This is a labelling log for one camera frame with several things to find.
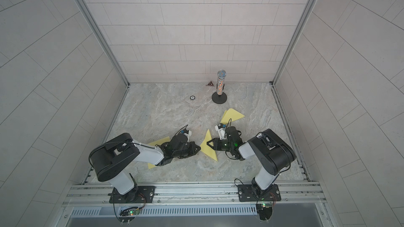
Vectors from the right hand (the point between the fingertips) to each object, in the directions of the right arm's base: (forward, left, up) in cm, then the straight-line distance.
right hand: (209, 145), depth 88 cm
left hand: (-2, +3, 0) cm, 4 cm away
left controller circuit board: (-30, +36, +4) cm, 47 cm away
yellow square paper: (+2, +29, +2) cm, 29 cm away
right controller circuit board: (-32, -23, 0) cm, 39 cm away
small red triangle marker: (+46, -3, +3) cm, 46 cm away
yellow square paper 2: (-4, +1, +3) cm, 5 cm away
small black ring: (+34, +10, +3) cm, 36 cm away
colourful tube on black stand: (+33, -9, +3) cm, 34 cm away
